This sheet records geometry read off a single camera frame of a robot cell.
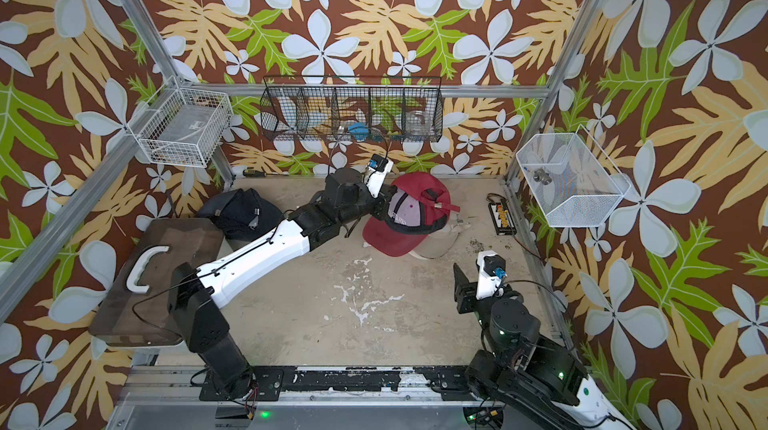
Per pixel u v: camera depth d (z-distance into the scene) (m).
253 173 1.23
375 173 0.63
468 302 0.56
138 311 0.45
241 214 1.02
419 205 0.85
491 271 0.51
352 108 0.97
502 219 1.06
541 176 0.84
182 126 0.86
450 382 0.75
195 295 0.43
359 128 0.96
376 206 0.66
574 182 0.82
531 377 0.45
